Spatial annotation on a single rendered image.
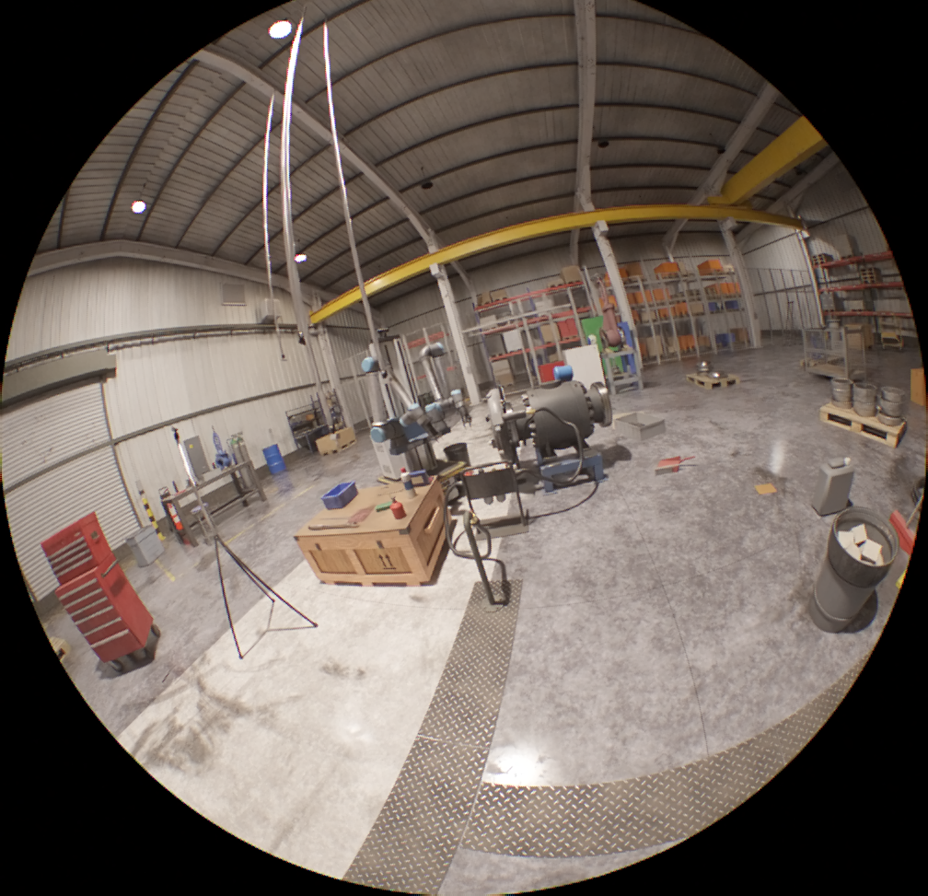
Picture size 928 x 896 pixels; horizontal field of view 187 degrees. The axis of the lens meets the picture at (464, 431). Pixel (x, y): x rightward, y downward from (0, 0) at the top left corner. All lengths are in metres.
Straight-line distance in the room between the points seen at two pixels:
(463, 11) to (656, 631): 8.67
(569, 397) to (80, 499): 9.59
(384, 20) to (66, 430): 10.51
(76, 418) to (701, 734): 9.81
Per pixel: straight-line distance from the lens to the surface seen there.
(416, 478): 2.19
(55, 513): 8.91
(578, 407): 2.55
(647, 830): 1.25
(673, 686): 1.35
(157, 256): 10.90
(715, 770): 1.30
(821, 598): 1.62
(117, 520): 8.72
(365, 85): 8.12
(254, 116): 8.45
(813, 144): 11.69
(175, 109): 8.46
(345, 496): 2.43
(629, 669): 1.36
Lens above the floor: 1.21
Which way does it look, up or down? 12 degrees down
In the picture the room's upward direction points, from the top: 16 degrees counter-clockwise
